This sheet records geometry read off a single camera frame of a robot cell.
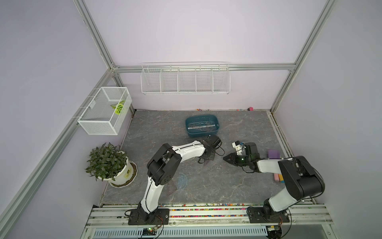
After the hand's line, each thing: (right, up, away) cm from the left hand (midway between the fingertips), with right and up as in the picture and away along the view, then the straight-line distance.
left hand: (207, 157), depth 94 cm
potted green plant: (-50, +2, -22) cm, 55 cm away
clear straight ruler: (-4, +19, +15) cm, 25 cm away
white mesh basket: (-58, +27, -13) cm, 65 cm away
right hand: (+10, 0, -2) cm, 10 cm away
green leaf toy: (-50, +31, -13) cm, 61 cm away
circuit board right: (+31, -32, -22) cm, 50 cm away
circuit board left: (-30, -30, -23) cm, 49 cm away
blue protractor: (-16, -12, -9) cm, 22 cm away
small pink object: (+39, +35, +30) cm, 60 cm away
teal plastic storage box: (-3, +20, +17) cm, 27 cm away
